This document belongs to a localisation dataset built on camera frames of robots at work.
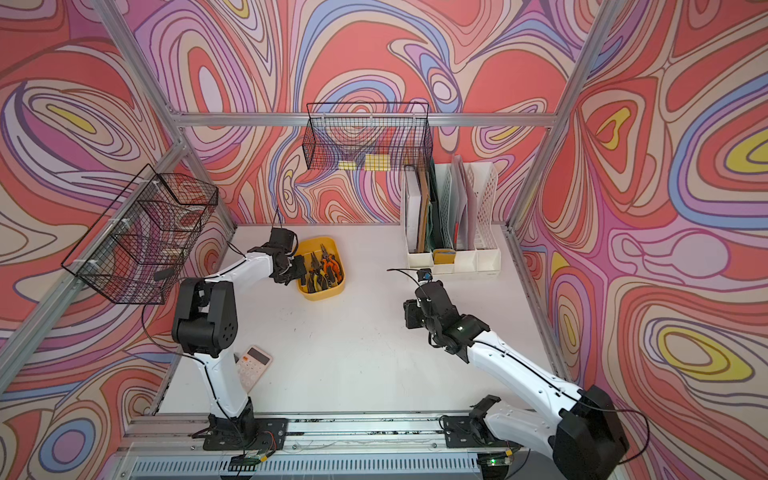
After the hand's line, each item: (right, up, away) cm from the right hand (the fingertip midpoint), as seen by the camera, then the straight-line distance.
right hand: (412, 312), depth 82 cm
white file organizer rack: (+16, +29, +22) cm, 40 cm away
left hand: (-36, +10, +19) cm, 41 cm away
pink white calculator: (-46, -16, +2) cm, 48 cm away
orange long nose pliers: (-27, +12, +22) cm, 37 cm away
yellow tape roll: (+12, +15, +17) cm, 26 cm away
